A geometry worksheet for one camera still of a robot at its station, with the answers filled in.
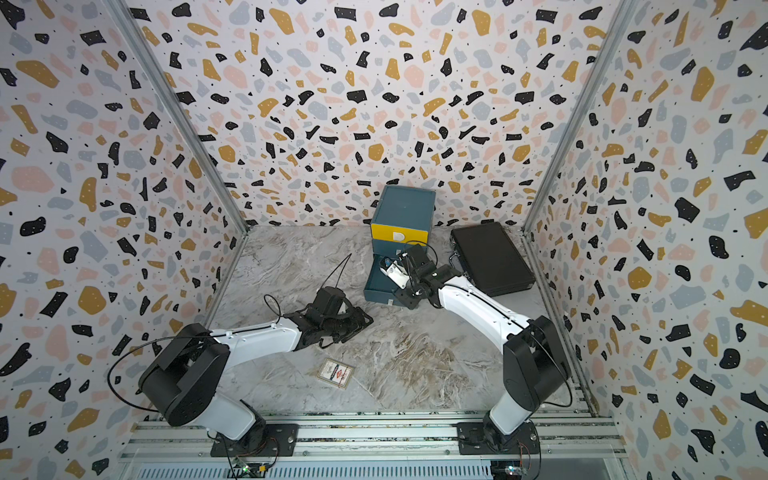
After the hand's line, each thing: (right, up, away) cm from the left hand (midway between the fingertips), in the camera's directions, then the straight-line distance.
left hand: (373, 322), depth 88 cm
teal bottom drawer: (+1, +9, +13) cm, 16 cm away
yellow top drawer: (+7, +26, +6) cm, 28 cm away
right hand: (+10, +10, 0) cm, 14 cm away
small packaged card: (-10, -13, -4) cm, 17 cm away
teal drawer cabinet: (+8, +32, +9) cm, 34 cm away
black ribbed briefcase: (+40, +18, +18) cm, 47 cm away
